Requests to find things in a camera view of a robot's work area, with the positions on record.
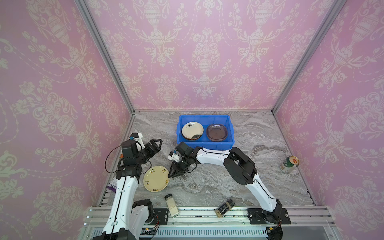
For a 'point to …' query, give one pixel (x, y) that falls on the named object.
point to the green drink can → (290, 164)
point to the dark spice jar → (224, 208)
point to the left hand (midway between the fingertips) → (159, 143)
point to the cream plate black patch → (192, 130)
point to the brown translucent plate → (216, 132)
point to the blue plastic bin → (206, 131)
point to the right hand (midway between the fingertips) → (170, 176)
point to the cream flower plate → (156, 178)
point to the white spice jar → (172, 205)
